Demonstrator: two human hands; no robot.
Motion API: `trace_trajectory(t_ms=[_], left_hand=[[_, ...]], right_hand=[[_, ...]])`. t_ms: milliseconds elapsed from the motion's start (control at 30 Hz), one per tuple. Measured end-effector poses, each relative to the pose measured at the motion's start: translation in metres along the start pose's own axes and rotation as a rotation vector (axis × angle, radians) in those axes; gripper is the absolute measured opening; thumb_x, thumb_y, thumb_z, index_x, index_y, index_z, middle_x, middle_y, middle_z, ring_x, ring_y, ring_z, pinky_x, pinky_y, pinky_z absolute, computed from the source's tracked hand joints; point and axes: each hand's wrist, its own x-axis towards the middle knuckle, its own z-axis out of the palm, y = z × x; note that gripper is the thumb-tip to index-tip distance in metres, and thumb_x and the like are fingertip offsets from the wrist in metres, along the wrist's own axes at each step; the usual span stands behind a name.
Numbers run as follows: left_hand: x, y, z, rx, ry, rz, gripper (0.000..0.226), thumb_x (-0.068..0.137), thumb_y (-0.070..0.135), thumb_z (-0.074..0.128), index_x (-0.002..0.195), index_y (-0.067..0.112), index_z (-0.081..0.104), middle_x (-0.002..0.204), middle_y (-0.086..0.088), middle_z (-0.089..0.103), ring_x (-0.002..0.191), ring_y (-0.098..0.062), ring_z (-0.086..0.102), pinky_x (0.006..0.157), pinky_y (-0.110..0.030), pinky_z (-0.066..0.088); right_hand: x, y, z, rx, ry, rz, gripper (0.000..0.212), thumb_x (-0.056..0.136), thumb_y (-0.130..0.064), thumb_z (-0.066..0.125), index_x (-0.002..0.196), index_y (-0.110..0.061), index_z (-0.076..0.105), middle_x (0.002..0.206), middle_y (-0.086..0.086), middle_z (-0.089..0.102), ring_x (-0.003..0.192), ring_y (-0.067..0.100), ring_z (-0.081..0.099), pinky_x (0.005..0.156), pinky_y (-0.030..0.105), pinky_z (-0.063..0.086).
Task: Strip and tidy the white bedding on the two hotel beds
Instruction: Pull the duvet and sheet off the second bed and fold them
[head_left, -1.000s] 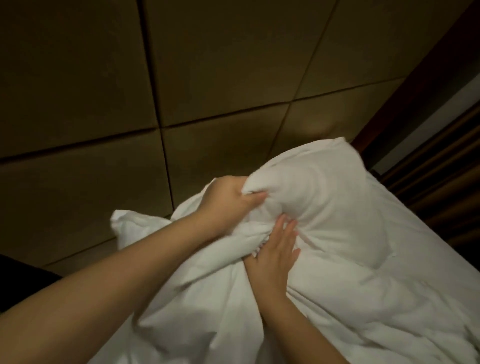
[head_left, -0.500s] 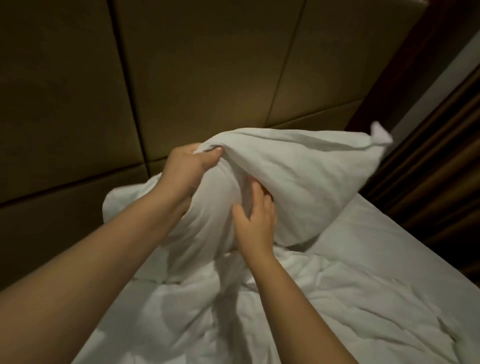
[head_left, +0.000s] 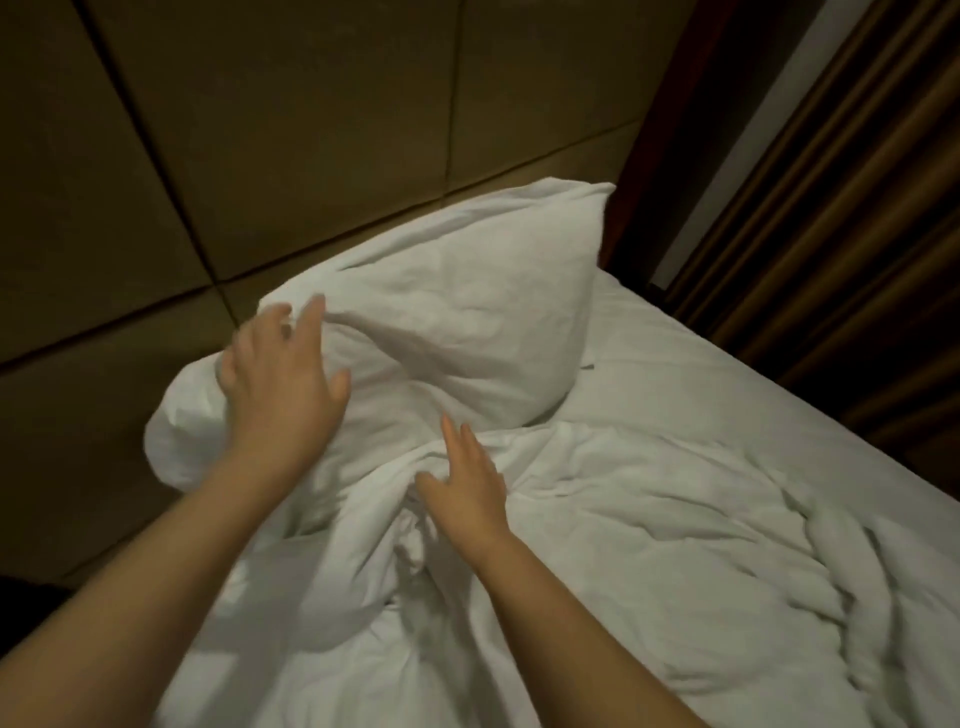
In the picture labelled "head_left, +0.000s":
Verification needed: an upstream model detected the person's left hand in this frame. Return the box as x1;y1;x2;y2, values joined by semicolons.
214;294;354;482

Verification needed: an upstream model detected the person's right hand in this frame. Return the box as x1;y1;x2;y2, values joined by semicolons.
414;414;515;564

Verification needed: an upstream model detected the white pillow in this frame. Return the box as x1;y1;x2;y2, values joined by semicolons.
142;177;617;497

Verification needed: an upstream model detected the white duvet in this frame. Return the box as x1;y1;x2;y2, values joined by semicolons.
150;402;960;728

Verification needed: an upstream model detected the white bed sheet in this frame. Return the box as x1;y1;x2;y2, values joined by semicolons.
562;267;960;542

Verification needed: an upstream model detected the person's right forearm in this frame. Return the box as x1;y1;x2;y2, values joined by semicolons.
472;532;707;728

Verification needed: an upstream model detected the person's left forearm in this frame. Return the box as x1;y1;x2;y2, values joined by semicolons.
0;457;309;728

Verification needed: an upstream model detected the beige padded headboard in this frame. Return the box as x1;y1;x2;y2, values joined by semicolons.
0;0;699;587

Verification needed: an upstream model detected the dark wooden column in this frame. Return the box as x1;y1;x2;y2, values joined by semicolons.
600;0;744;287

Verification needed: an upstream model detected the brown curtain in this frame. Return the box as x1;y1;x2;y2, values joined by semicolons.
660;0;960;497

